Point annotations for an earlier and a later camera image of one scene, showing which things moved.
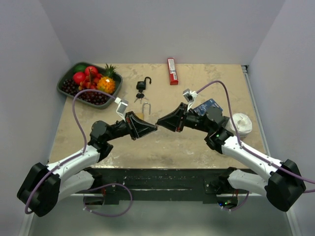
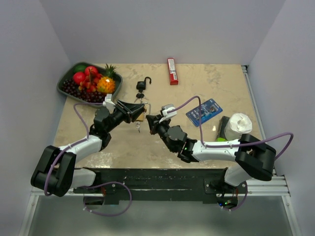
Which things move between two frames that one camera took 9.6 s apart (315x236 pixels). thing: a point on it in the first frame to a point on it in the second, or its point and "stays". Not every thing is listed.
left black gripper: x=137 y=128 to x=130 y=111
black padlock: x=141 y=85 stays
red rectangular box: x=173 y=71 stays
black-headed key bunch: x=140 y=96 stays
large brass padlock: x=141 y=115 stays
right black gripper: x=174 y=121 to x=154 y=124
